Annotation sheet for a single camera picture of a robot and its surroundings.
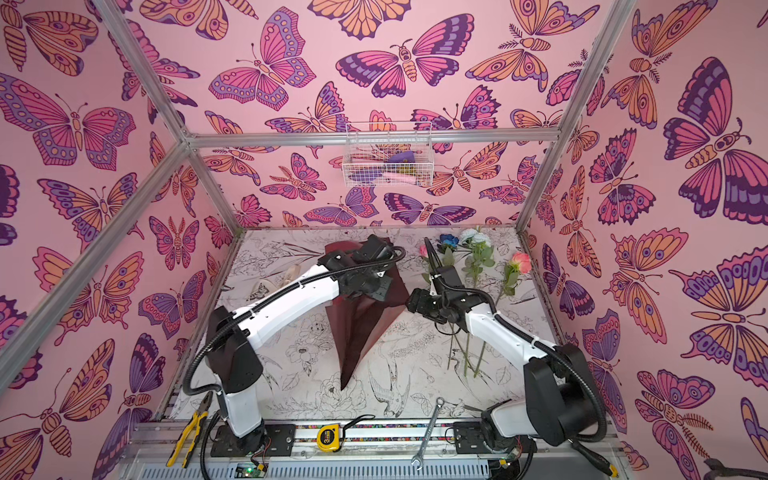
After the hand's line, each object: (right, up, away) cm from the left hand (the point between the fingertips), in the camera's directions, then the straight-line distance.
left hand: (386, 283), depth 82 cm
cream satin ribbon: (-43, -3, +22) cm, 49 cm away
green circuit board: (-33, -45, -9) cm, 56 cm away
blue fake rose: (+22, +12, +28) cm, 38 cm away
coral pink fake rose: (+47, +5, +22) cm, 51 cm away
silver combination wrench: (+8, -40, -11) cm, 43 cm away
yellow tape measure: (-14, -37, -9) cm, 40 cm away
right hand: (+8, -6, +5) cm, 11 cm away
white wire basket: (+2, +40, +13) cm, 42 cm away
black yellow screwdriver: (+48, -40, -13) cm, 64 cm away
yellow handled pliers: (-49, -35, -6) cm, 60 cm away
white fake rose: (+33, +12, +29) cm, 45 cm away
